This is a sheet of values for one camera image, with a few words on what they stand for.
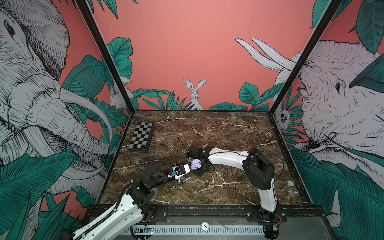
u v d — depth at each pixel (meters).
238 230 0.70
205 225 0.70
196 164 0.64
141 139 0.99
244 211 0.76
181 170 0.53
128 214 0.51
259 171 0.50
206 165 0.67
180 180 0.60
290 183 0.80
